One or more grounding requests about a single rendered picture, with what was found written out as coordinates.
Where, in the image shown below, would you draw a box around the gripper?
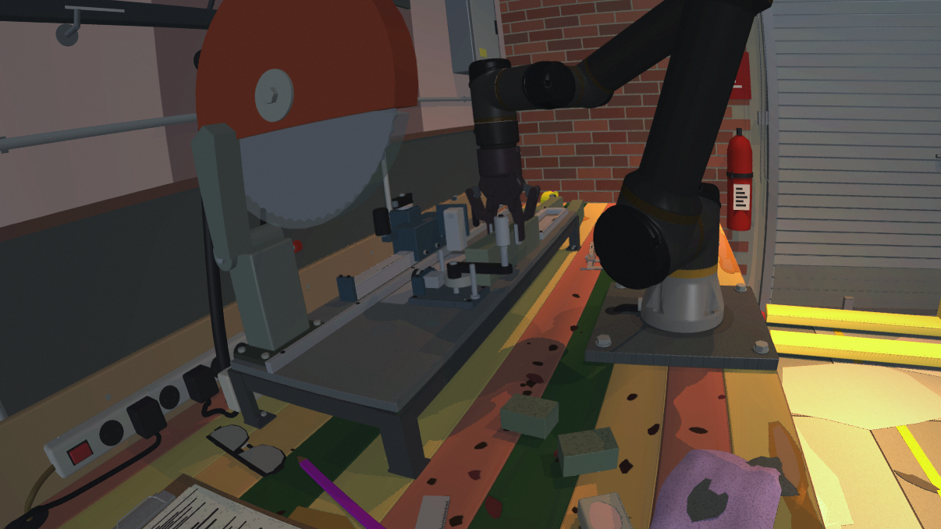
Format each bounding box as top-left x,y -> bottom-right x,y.
465,145 -> 542,229

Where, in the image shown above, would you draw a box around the green vise block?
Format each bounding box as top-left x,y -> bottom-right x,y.
463,226 -> 543,266

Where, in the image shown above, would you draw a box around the white stop block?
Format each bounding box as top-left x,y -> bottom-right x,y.
444,206 -> 471,252

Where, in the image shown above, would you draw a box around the grey length gauge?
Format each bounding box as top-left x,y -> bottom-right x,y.
538,205 -> 584,230

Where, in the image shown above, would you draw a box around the black hold-down lever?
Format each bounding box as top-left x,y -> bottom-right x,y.
445,256 -> 516,286

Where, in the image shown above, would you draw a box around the blue saddle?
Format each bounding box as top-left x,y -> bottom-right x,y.
388,205 -> 445,262

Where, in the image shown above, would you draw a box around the grey saw body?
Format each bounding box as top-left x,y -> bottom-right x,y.
190,123 -> 589,481

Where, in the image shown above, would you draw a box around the grey saw blade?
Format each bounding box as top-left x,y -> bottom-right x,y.
240,106 -> 410,230

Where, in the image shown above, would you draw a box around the green sponge block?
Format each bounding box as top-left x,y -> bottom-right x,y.
499,394 -> 560,441
556,427 -> 621,479

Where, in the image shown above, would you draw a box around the grey block with pink patch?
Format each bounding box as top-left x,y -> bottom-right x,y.
576,492 -> 634,529

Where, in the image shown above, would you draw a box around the grey electrical cabinet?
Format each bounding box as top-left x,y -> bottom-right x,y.
444,0 -> 506,76

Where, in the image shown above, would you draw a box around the red fire extinguisher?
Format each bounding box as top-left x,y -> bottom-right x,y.
725,127 -> 755,233

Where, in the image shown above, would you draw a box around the red blade guard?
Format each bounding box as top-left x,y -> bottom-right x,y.
195,0 -> 420,140

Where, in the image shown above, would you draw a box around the grey small comb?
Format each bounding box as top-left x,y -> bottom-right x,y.
414,494 -> 452,529

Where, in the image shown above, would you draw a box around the purple pencil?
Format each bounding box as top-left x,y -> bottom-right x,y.
296,456 -> 389,529

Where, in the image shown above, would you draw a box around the black plug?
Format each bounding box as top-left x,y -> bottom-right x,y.
126,396 -> 169,440
181,364 -> 219,405

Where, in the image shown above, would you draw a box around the grey safety glasses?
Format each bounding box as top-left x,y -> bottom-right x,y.
206,424 -> 287,477

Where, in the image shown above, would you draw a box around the grey roller shutter door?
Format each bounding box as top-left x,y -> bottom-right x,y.
760,0 -> 941,314

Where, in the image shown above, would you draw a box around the purple cloth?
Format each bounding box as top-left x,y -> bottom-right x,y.
649,449 -> 783,529

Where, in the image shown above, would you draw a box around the clipboard with paper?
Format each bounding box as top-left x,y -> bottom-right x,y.
112,474 -> 314,529

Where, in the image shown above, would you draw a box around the tan cardboard sheet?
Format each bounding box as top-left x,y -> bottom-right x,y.
777,358 -> 941,529

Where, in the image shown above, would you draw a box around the white power strip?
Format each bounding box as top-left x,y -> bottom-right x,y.
42,342 -> 247,481

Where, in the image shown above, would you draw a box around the grey base plate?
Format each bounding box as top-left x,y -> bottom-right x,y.
585,282 -> 780,371

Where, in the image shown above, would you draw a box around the red wall sign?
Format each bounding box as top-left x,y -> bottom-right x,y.
730,51 -> 753,102

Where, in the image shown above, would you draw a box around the grey wall pipe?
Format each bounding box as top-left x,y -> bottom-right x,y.
0,113 -> 201,154

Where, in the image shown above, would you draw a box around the dark overhead rail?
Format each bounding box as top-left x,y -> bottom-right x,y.
0,0 -> 220,48

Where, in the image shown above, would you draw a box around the black cable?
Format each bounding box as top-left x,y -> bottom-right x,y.
3,433 -> 165,529

